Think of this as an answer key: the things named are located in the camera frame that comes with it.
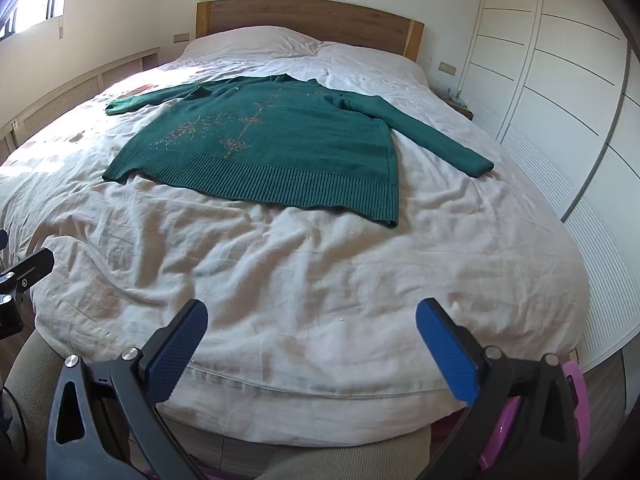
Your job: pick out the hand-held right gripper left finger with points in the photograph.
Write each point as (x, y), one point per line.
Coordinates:
(179, 352)

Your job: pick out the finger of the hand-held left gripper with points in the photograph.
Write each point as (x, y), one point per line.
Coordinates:
(30, 266)

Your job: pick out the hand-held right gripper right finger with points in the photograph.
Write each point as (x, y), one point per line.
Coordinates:
(445, 355)

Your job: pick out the green knitted sweater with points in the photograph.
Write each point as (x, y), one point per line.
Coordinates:
(280, 150)

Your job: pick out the person's beige trousers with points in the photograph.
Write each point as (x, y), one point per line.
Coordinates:
(30, 375)

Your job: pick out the bed with white sheet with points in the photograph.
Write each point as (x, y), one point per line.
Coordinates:
(300, 285)

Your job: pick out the pink plastic object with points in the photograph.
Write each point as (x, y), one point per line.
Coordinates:
(582, 400)

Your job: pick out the slatted wooden radiator cover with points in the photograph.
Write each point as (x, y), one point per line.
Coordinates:
(75, 90)

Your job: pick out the red flat object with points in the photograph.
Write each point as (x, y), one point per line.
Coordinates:
(137, 91)

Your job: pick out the wooden nightstand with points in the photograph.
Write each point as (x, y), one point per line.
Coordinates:
(457, 106)

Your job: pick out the white wardrobe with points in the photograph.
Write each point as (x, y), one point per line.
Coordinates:
(565, 85)

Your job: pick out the white pillow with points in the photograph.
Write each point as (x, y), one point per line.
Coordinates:
(370, 62)
(250, 40)

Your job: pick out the wooden headboard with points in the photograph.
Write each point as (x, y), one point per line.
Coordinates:
(310, 19)

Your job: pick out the beige wall switch plate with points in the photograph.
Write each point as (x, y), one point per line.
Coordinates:
(181, 37)
(447, 67)

